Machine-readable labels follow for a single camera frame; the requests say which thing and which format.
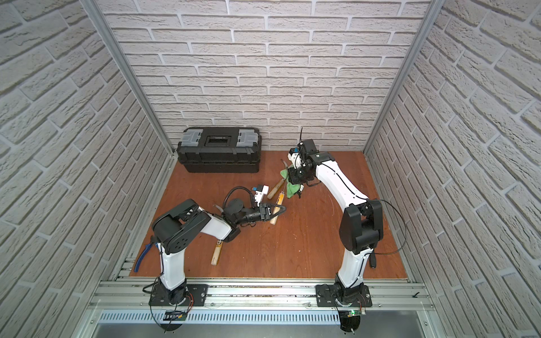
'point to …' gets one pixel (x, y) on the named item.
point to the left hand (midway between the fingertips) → (287, 210)
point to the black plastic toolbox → (220, 150)
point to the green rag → (291, 189)
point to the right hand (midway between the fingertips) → (294, 178)
